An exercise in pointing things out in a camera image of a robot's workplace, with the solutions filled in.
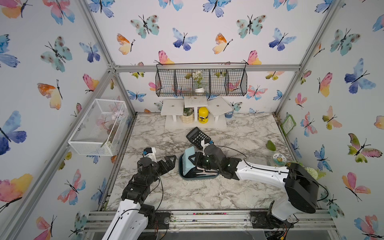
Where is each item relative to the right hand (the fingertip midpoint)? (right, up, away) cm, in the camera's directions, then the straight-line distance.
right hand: (188, 157), depth 77 cm
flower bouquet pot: (+61, -7, -4) cm, 62 cm away
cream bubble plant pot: (-2, +24, +33) cm, 41 cm away
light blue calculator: (0, -4, 0) cm, 4 cm away
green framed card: (+71, +17, +33) cm, 80 cm away
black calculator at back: (+4, +9, +28) cm, 29 cm away
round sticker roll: (+52, -3, +10) cm, 53 cm away
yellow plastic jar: (+8, +24, +30) cm, 39 cm away
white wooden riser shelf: (-12, +28, +27) cm, 41 cm away
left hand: (-9, -1, +1) cm, 9 cm away
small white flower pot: (+6, +42, +17) cm, 46 cm away
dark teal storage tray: (-5, -10, +7) cm, 13 cm away
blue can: (+29, +24, +40) cm, 55 cm away
